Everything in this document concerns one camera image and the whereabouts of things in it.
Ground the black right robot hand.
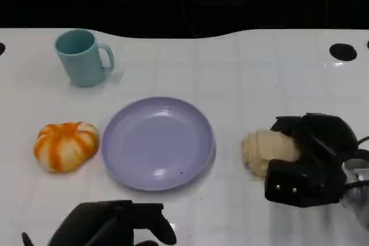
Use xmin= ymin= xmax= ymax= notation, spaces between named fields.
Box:
xmin=264 ymin=112 xmax=359 ymax=208

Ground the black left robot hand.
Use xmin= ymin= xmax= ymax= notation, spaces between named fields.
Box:
xmin=47 ymin=199 xmax=178 ymax=246

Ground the beige towel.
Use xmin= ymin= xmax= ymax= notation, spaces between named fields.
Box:
xmin=241 ymin=130 xmax=302 ymax=183

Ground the orange and white bread roll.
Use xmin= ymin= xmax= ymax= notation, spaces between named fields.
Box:
xmin=33 ymin=121 xmax=100 ymax=173

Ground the lilac plate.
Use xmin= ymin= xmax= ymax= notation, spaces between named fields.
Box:
xmin=101 ymin=96 xmax=216 ymax=192

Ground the pale green mug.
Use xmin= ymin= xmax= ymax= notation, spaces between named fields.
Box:
xmin=54 ymin=29 xmax=115 ymax=88

